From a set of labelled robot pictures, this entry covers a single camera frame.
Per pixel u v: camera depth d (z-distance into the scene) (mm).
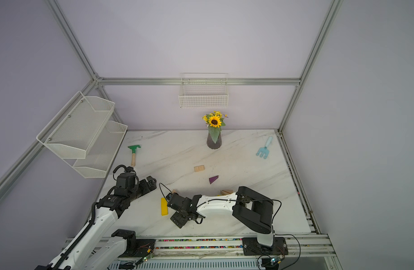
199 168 1003
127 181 624
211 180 935
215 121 906
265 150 1106
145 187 733
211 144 1081
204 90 949
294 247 748
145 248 725
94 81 906
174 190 925
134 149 1092
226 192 884
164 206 860
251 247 730
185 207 637
